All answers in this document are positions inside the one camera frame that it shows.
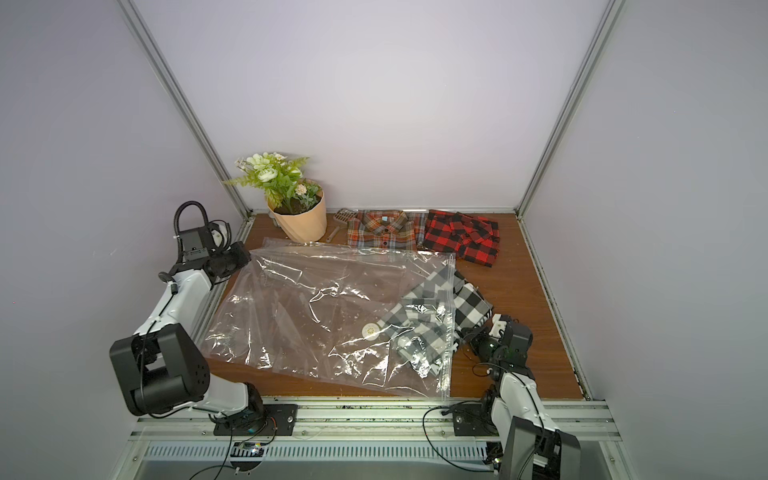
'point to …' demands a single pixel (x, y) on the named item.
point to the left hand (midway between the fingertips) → (250, 248)
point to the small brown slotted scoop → (343, 215)
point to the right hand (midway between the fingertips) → (468, 319)
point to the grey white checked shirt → (425, 321)
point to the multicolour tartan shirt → (387, 230)
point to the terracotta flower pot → (305, 227)
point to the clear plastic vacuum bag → (355, 315)
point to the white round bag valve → (370, 329)
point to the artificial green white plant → (281, 178)
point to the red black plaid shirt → (473, 238)
